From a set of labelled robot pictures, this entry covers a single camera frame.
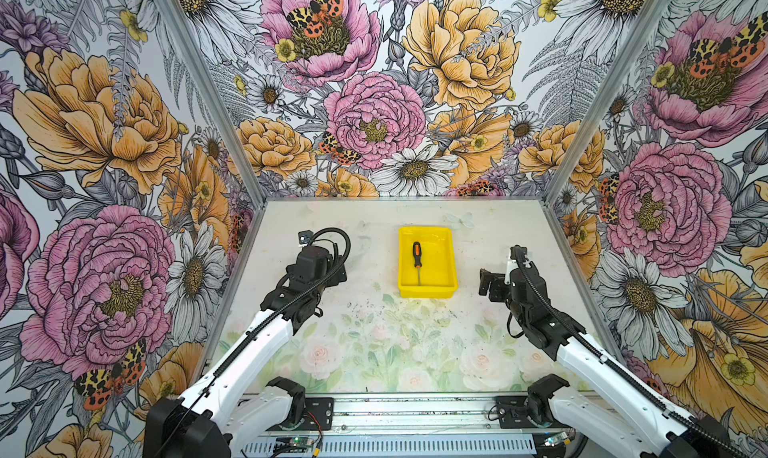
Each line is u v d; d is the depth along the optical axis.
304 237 0.69
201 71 0.85
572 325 0.57
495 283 0.73
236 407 0.44
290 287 0.61
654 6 0.74
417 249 1.04
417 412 0.76
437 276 1.00
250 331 0.49
